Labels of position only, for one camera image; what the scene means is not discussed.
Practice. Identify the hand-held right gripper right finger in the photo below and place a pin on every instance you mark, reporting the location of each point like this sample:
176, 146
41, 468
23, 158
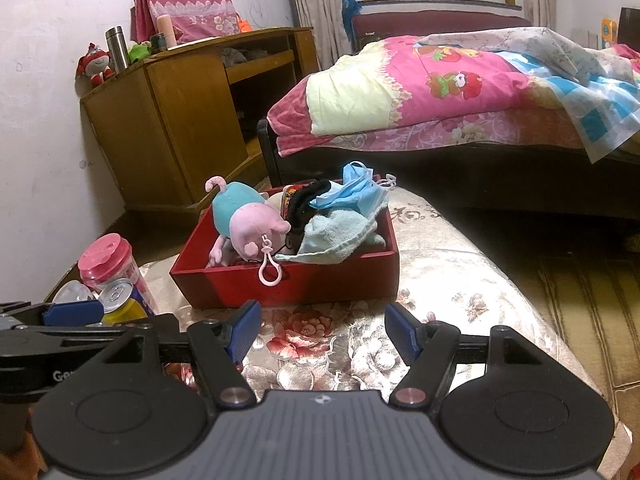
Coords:
402, 332

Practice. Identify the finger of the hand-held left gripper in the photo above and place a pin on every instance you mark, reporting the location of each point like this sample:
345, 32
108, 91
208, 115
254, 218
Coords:
70, 312

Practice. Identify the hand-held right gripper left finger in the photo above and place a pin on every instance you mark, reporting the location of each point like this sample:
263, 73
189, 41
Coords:
242, 332

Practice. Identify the red box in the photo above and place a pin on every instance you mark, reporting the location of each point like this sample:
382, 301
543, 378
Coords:
300, 285

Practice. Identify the pink pig plush toy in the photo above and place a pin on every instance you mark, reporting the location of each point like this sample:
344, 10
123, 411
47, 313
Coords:
250, 225

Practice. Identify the pale teal towel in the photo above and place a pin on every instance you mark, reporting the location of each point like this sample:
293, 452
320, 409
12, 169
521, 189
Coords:
330, 235

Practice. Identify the cream plush toy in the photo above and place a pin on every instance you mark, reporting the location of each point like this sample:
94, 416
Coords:
273, 204

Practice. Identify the blue face mask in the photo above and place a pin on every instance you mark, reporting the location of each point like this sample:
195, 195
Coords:
350, 195

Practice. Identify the clear plastic piece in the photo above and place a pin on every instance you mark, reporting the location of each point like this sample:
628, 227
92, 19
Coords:
72, 291

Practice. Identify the yellow drink can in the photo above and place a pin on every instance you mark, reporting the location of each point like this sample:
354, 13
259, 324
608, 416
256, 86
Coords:
122, 310

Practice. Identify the pink-lidded clear cup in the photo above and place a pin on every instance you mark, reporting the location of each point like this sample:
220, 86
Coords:
105, 257

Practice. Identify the red patterned can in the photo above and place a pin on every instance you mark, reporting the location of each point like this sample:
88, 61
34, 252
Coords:
289, 202

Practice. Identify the black fuzzy cloth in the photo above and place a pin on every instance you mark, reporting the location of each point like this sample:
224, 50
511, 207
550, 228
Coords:
305, 195

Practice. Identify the dark wooden bed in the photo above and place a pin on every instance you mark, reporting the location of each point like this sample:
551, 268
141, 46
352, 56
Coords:
450, 180

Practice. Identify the wooden desk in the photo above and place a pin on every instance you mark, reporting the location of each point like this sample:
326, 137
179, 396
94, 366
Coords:
175, 125

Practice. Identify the red plush doll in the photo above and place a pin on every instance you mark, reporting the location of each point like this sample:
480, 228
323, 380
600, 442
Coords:
95, 62

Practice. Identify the steel thermos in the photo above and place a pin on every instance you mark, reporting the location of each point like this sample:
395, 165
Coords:
116, 47

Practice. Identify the green plush toy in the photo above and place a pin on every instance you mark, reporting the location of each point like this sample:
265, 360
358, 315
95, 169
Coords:
138, 51

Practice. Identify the grey cloth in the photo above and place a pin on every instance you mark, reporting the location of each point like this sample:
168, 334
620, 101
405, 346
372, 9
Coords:
235, 55

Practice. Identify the dark jar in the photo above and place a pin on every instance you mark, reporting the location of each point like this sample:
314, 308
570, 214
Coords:
158, 43

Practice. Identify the pink bottle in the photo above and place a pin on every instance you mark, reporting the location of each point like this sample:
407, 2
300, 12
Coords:
165, 30

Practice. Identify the blue bag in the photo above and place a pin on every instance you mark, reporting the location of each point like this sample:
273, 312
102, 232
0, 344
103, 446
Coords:
349, 20

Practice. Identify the pale floral bedsheet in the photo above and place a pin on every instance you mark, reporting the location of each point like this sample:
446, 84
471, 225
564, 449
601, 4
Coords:
550, 50

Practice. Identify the pink cloth-covered box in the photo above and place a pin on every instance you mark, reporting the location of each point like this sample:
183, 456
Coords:
190, 7

